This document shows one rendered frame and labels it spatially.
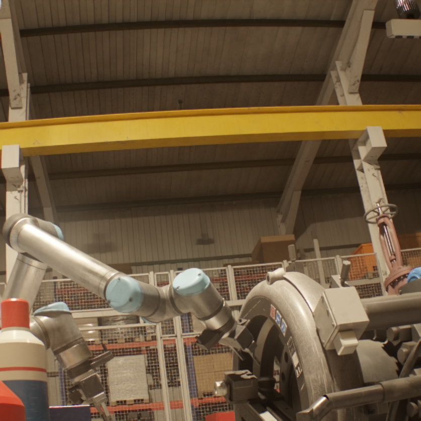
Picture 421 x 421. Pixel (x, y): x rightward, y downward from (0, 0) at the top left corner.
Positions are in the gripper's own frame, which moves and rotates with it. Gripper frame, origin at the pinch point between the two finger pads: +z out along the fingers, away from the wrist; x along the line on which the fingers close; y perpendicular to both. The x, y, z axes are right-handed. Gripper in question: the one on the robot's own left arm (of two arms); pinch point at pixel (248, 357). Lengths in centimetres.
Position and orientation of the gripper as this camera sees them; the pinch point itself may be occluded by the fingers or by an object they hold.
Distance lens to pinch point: 181.4
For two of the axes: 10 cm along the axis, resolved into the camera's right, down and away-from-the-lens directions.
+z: 5.2, 7.6, 4.0
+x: -5.9, -0.2, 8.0
